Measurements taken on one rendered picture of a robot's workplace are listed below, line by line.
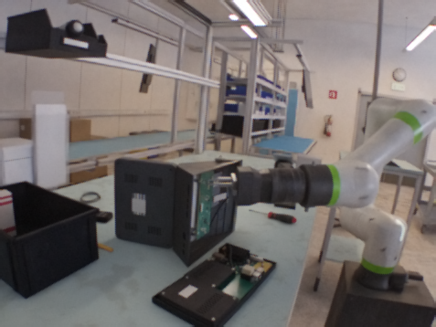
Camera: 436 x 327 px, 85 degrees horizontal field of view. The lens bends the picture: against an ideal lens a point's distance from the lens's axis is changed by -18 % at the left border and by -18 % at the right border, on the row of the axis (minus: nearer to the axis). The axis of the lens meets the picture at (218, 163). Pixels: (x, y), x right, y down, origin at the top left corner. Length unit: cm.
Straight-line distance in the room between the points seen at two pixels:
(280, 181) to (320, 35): 694
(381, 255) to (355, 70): 644
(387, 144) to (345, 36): 663
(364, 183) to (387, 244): 41
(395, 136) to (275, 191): 45
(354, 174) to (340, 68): 665
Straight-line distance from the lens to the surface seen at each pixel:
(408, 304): 108
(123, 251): 69
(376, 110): 110
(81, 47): 77
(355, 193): 63
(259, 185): 57
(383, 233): 100
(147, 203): 67
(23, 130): 454
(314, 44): 737
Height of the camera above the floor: 134
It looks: 11 degrees down
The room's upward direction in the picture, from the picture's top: 5 degrees clockwise
